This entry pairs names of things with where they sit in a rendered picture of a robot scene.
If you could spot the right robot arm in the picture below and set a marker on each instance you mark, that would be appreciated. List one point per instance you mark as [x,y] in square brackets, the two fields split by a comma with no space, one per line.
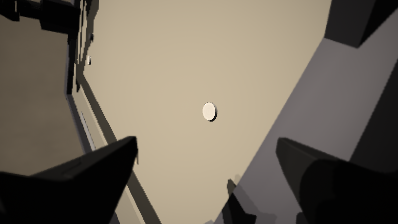
[25,8]

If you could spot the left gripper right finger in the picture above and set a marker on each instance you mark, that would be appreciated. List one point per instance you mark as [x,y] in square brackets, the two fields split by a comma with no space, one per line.
[330,190]

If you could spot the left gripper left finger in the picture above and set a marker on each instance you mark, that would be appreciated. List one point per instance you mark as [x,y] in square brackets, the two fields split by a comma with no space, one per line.
[85,190]

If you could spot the cream round disc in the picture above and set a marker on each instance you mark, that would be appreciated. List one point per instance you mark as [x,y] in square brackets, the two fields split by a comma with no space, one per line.
[210,111]

